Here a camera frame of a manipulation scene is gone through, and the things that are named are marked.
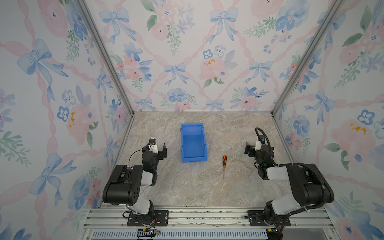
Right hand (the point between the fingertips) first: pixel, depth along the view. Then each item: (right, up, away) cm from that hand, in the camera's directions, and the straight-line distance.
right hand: (254, 142), depth 94 cm
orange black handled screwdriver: (-19, -12, -1) cm, 23 cm away
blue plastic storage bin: (-38, -3, +9) cm, 40 cm away
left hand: (-61, 0, -3) cm, 61 cm away
